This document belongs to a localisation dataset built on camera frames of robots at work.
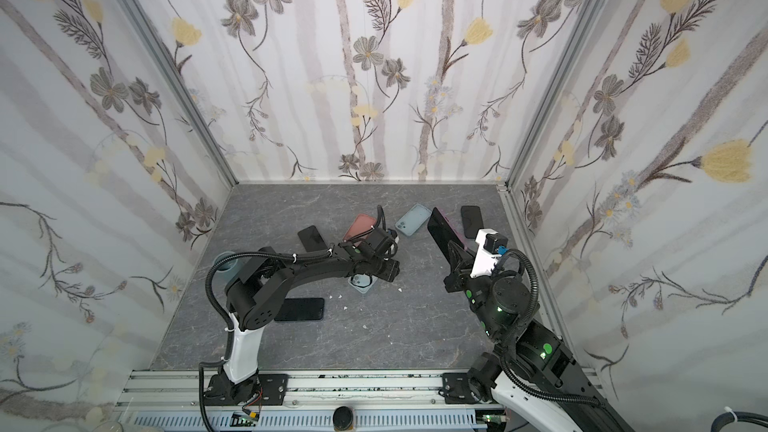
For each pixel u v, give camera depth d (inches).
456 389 28.8
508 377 18.3
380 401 29.3
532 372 17.5
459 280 21.2
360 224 43.2
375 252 29.4
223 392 25.1
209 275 19.6
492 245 20.5
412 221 42.7
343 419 24.3
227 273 35.0
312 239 40.6
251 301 20.0
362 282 32.8
